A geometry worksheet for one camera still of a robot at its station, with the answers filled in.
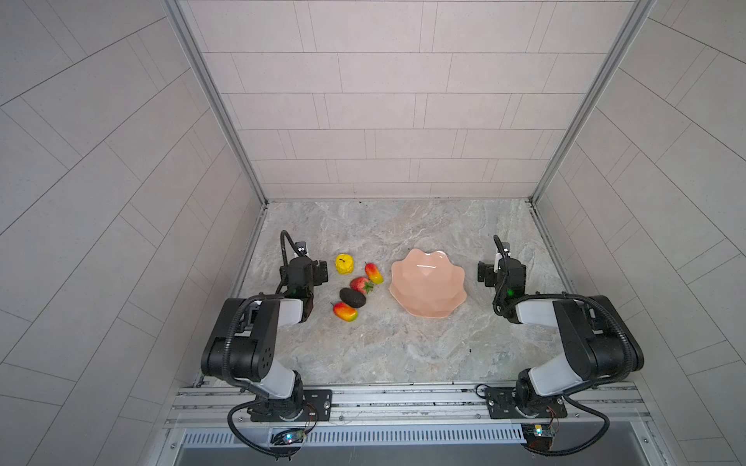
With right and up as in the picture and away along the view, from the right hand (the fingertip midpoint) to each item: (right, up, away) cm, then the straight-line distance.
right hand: (495, 260), depth 95 cm
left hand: (-61, +1, -1) cm, 61 cm away
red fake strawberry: (-44, -6, -6) cm, 45 cm away
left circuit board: (-58, -36, -30) cm, 75 cm away
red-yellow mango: (-40, -4, -3) cm, 40 cm away
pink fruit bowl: (-23, -7, -2) cm, 24 cm away
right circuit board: (0, -38, -27) cm, 47 cm away
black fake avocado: (-46, -10, -8) cm, 48 cm away
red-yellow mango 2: (-48, -14, -10) cm, 51 cm away
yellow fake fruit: (-50, -1, -4) cm, 50 cm away
